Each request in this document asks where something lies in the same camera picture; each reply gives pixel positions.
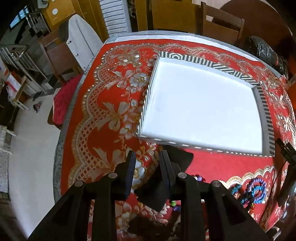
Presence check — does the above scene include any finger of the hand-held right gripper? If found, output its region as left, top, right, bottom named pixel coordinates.
left=276, top=138, right=296, bottom=164

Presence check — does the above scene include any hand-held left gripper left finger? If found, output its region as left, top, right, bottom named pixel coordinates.
left=28, top=150, right=137, bottom=241

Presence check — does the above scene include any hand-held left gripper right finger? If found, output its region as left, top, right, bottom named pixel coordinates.
left=159, top=150, right=272, bottom=241

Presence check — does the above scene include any black scrunchie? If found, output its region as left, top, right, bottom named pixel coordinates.
left=134, top=147, right=195, bottom=211

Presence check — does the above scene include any multicolour bead bracelet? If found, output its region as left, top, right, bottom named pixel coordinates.
left=170, top=175, right=206, bottom=212

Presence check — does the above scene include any purple bead bracelet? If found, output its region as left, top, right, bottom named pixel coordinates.
left=245, top=177, right=267, bottom=193

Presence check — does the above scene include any blue bead bracelet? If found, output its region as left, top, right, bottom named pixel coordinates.
left=250, top=185, right=267, bottom=205

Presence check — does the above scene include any striped rim white tray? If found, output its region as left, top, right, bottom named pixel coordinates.
left=136, top=51, right=276, bottom=158

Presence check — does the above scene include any red floral tablecloth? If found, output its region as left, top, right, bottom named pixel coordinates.
left=54, top=37, right=296, bottom=241

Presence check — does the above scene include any red seat cushion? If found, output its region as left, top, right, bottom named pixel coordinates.
left=53, top=74, right=84, bottom=127

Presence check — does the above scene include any black plastic bag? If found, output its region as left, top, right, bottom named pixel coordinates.
left=245, top=35, right=290, bottom=77

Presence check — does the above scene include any dark brown wooden chair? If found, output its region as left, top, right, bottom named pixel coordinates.
left=39, top=35, right=84, bottom=84

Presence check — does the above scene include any slatted back wooden chair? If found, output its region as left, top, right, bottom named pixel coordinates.
left=200, top=2, right=245, bottom=46

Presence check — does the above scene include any round brown board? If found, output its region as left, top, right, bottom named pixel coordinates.
left=218, top=0, right=296, bottom=48

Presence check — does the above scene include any white ironing board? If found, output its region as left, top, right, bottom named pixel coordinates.
left=68, top=14, right=104, bottom=70

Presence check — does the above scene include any metal stair railing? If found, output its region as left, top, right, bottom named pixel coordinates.
left=0, top=44, right=48, bottom=93

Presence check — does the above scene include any white louvered door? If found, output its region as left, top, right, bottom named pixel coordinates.
left=100, top=0, right=130, bottom=36

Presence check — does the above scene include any yellow wooden cabinet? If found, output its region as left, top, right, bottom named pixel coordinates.
left=43, top=0, right=110, bottom=42

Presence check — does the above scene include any window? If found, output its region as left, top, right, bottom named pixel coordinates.
left=9, top=6, right=31, bottom=29

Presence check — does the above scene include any teal bead bracelet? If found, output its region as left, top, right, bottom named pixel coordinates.
left=230, top=184, right=244, bottom=198

